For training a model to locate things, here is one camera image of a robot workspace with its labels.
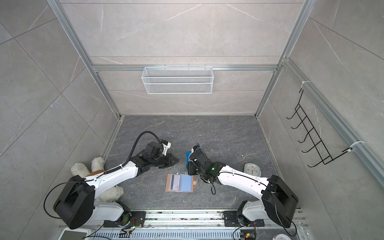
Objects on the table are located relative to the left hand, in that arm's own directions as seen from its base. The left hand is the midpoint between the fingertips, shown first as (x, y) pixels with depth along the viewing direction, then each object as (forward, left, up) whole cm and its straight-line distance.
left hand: (181, 159), depth 82 cm
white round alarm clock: (-4, -42, -9) cm, 44 cm away
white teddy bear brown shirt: (-17, +35, -5) cm, 39 cm away
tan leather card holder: (-10, +1, -10) cm, 14 cm away
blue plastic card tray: (+4, -3, -9) cm, 11 cm away
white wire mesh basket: (+50, +2, +19) cm, 53 cm away
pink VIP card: (-9, +4, -11) cm, 15 cm away
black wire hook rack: (-7, -63, +18) cm, 66 cm away
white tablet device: (-33, +45, -6) cm, 56 cm away
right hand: (-4, -5, -2) cm, 7 cm away
